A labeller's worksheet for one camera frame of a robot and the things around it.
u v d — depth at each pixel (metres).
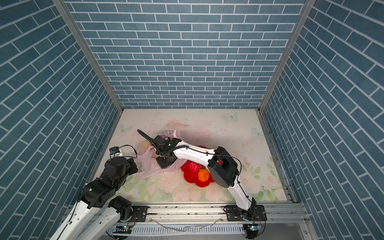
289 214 0.75
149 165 0.81
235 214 0.74
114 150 0.63
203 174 0.81
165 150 0.64
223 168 0.51
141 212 0.74
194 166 0.84
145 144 0.92
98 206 0.49
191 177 0.84
